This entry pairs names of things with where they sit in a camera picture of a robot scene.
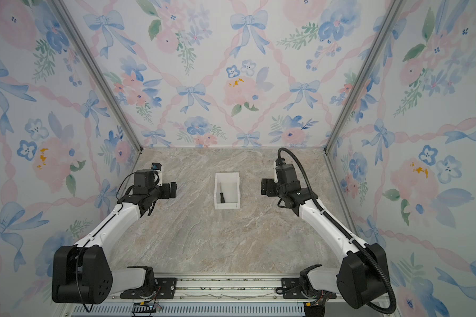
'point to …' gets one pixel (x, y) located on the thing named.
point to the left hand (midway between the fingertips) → (166, 184)
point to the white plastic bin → (230, 187)
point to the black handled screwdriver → (222, 198)
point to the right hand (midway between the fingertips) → (273, 181)
